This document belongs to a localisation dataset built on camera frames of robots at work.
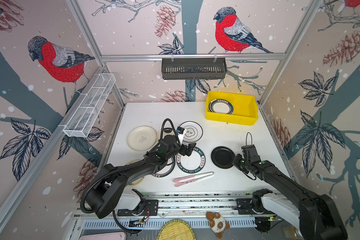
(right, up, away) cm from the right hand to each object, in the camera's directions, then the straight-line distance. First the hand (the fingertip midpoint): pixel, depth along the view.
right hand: (232, 162), depth 88 cm
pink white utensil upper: (-29, -7, -5) cm, 30 cm away
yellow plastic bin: (+19, +31, +26) cm, 45 cm away
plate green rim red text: (-23, -1, 0) cm, 23 cm away
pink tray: (-62, -26, -23) cm, 71 cm away
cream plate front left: (-54, -8, -7) cm, 55 cm away
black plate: (-5, +3, +2) cm, 6 cm away
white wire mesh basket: (-81, +34, -8) cm, 88 cm away
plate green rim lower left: (-39, -4, -2) cm, 39 cm away
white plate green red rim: (+1, +36, +31) cm, 47 cm away
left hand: (-26, +14, -6) cm, 30 cm away
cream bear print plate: (-58, +12, +13) cm, 61 cm away
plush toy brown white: (-13, -22, -21) cm, 33 cm away
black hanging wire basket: (-23, +62, +17) cm, 68 cm away
